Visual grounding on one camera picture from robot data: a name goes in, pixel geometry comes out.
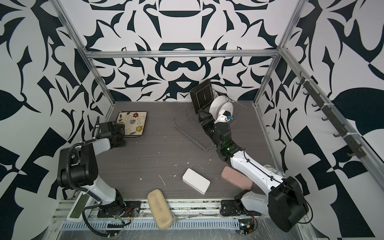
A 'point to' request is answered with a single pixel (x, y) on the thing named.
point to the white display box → (75, 213)
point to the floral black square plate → (134, 122)
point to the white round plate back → (215, 103)
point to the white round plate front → (229, 107)
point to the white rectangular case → (196, 180)
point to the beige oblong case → (160, 209)
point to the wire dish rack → (187, 122)
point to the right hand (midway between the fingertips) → (200, 113)
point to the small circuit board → (246, 226)
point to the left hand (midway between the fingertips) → (125, 127)
